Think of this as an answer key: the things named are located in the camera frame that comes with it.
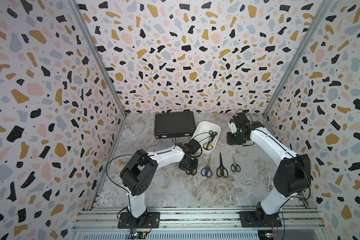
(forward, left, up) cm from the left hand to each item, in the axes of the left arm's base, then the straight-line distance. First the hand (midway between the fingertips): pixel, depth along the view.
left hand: (196, 169), depth 89 cm
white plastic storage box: (+30, -10, -6) cm, 32 cm away
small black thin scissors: (+3, -24, -3) cm, 25 cm away
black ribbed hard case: (+33, +14, +3) cm, 36 cm away
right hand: (+13, -20, +10) cm, 26 cm away
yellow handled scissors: (+18, -10, -3) cm, 21 cm away
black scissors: (+28, -14, -3) cm, 31 cm away
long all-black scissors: (0, -16, -3) cm, 16 cm away
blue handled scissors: (0, -7, -3) cm, 8 cm away
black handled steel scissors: (-2, +2, 0) cm, 3 cm away
